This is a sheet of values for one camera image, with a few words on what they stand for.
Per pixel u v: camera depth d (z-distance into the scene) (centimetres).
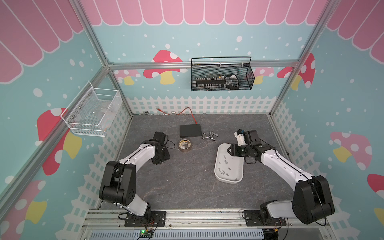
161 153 82
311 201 42
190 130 110
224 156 97
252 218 74
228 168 92
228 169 92
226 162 94
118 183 44
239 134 79
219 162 94
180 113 124
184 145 102
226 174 89
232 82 89
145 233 73
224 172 90
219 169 91
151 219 73
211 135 106
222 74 93
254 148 64
